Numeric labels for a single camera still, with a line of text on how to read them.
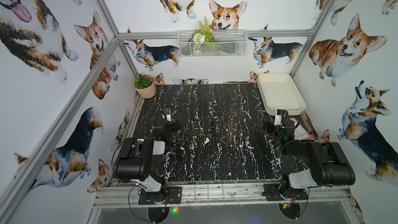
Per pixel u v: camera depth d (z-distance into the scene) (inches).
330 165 17.1
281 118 31.5
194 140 35.5
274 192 28.9
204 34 32.2
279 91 46.1
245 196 29.1
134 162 18.0
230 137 36.2
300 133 37.4
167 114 32.1
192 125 37.4
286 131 27.8
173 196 29.0
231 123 38.3
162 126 28.3
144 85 40.7
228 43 36.4
